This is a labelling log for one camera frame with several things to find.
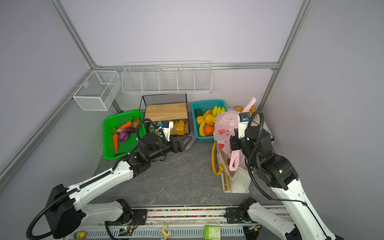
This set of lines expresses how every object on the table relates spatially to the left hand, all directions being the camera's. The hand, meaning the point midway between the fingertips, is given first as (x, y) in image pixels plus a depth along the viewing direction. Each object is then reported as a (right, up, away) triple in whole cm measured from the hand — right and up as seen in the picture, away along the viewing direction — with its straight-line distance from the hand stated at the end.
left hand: (188, 139), depth 70 cm
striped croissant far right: (+49, +19, +48) cm, 71 cm away
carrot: (-47, +7, +38) cm, 61 cm away
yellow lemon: (+6, +11, +37) cm, 40 cm away
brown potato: (-41, +9, +38) cm, 57 cm away
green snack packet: (-28, +4, +36) cm, 46 cm away
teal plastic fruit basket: (+11, +22, +45) cm, 52 cm away
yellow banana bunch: (+17, +17, +38) cm, 45 cm away
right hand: (+21, +5, -9) cm, 23 cm away
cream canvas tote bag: (+25, -23, +8) cm, 35 cm away
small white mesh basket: (-62, +28, +27) cm, 74 cm away
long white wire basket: (0, +41, +35) cm, 54 cm away
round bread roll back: (+38, +20, +49) cm, 65 cm away
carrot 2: (-52, -1, +32) cm, 61 cm away
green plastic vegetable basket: (-55, +10, +38) cm, 67 cm away
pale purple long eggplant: (-46, +4, +35) cm, 58 cm away
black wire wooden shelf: (-14, +18, +31) cm, 39 cm away
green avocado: (+5, +17, +44) cm, 48 cm away
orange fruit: (+12, +4, +28) cm, 30 cm away
